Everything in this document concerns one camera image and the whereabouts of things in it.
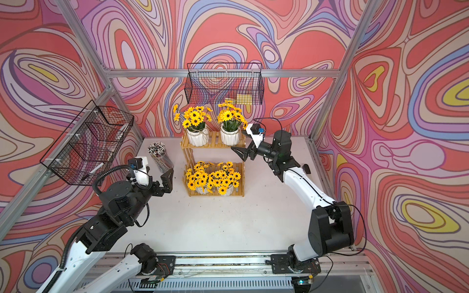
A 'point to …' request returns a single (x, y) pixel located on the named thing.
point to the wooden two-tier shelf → (214, 143)
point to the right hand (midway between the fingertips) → (238, 143)
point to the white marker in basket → (91, 173)
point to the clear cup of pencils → (158, 152)
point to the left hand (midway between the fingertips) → (163, 169)
